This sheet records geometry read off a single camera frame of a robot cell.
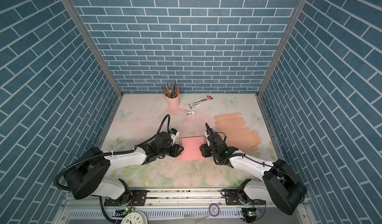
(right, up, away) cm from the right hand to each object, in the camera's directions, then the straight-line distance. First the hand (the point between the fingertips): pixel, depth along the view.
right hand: (201, 146), depth 87 cm
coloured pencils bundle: (-21, +35, +21) cm, 46 cm away
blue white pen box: (0, +28, +28) cm, 40 cm away
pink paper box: (-6, -1, 0) cm, 6 cm away
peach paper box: (+26, +3, +16) cm, 30 cm away
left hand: (-12, -2, 0) cm, 12 cm away
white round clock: (-30, -26, -22) cm, 45 cm away
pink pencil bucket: (-20, +26, +22) cm, 39 cm away
